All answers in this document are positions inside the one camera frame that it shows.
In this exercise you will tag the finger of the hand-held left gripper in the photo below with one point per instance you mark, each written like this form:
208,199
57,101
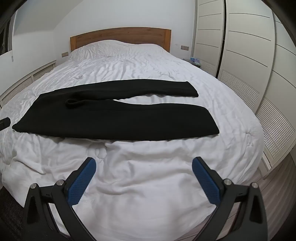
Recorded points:
4,123

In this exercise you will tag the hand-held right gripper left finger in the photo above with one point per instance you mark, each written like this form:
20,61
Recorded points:
82,180

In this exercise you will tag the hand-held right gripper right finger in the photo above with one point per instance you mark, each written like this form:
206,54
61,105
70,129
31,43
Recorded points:
207,180

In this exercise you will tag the black pants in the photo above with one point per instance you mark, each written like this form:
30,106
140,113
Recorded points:
115,120

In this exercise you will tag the white slatted radiator cover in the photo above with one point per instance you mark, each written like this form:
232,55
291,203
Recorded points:
25,80

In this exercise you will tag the dark window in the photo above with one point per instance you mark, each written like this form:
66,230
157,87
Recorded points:
5,34

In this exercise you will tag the dark nightstand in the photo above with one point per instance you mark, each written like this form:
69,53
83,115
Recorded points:
199,65

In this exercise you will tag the small blue box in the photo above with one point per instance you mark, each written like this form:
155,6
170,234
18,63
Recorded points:
195,60

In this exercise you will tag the white wardrobe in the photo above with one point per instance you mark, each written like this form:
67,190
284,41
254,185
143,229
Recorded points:
245,46

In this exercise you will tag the wooden headboard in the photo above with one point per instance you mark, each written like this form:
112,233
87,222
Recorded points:
120,34

